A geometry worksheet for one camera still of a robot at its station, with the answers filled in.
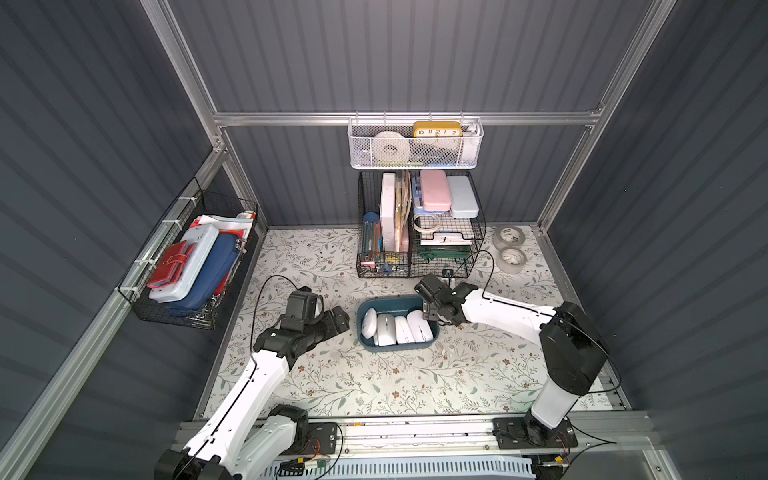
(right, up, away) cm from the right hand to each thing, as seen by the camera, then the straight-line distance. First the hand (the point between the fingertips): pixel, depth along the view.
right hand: (451, 314), depth 90 cm
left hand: (-34, 0, -9) cm, 35 cm away
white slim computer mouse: (-20, -4, -3) cm, 20 cm away
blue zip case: (-58, +19, -20) cm, 64 cm away
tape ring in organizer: (-6, +26, +1) cm, 27 cm away
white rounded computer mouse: (-10, -3, -3) cm, 11 cm away
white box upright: (-19, +32, +1) cm, 37 cm away
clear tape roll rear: (+24, +22, +22) cm, 39 cm away
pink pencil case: (-4, +39, +4) cm, 39 cm away
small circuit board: (-42, -34, -18) cm, 57 cm away
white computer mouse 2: (-15, -5, -1) cm, 16 cm away
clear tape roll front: (+25, +13, +18) cm, 34 cm away
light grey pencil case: (+5, +36, +6) cm, 37 cm away
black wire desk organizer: (-10, +28, +6) cm, 30 cm away
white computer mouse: (-25, -3, -1) cm, 25 cm away
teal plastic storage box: (-24, -8, -4) cm, 26 cm away
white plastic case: (-62, +22, -21) cm, 69 cm away
